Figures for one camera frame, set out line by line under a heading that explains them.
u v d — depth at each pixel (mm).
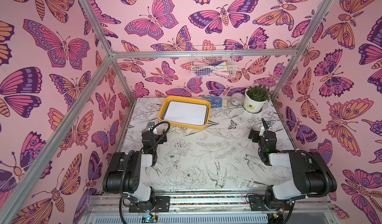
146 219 719
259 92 999
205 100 1130
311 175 446
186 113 1067
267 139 699
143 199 601
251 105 1059
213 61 951
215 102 1187
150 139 728
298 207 730
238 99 1151
